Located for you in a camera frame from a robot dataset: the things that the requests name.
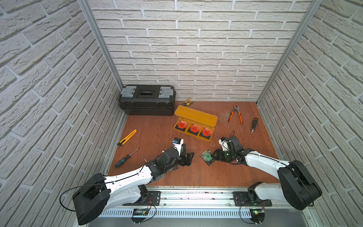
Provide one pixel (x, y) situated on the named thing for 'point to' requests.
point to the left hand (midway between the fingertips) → (190, 151)
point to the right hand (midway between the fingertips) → (215, 156)
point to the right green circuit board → (257, 213)
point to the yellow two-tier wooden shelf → (195, 123)
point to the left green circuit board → (140, 212)
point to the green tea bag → (206, 155)
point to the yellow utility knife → (127, 137)
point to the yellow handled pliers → (185, 104)
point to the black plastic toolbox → (141, 100)
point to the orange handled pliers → (236, 108)
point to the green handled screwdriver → (118, 163)
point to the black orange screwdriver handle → (254, 122)
